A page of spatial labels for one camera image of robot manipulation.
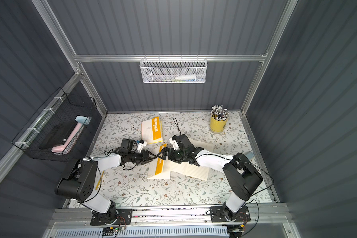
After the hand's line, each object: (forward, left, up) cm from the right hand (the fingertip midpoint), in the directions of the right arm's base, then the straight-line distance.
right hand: (162, 159), depth 82 cm
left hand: (+3, +5, -6) cm, 8 cm away
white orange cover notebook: (+26, +11, -8) cm, 29 cm away
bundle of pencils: (+29, -34, +8) cm, 45 cm away
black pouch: (+1, +47, +21) cm, 51 cm away
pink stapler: (-6, +42, +20) cm, 47 cm away
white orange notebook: (-3, +4, -5) cm, 7 cm away
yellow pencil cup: (+26, -35, -3) cm, 44 cm away
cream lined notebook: (-2, -15, -11) cm, 18 cm away
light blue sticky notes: (+16, +45, +15) cm, 51 cm away
